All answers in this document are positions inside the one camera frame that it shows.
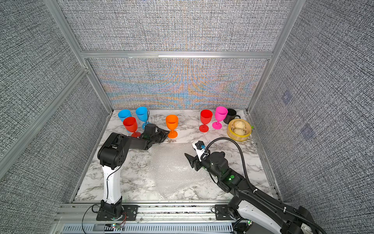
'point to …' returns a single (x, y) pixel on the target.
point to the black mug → (231, 114)
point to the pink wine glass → (220, 113)
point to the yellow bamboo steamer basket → (231, 134)
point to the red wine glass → (206, 118)
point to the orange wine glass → (172, 122)
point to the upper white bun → (239, 124)
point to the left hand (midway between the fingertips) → (172, 131)
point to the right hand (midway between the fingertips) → (190, 147)
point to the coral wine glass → (130, 124)
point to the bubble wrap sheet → (172, 176)
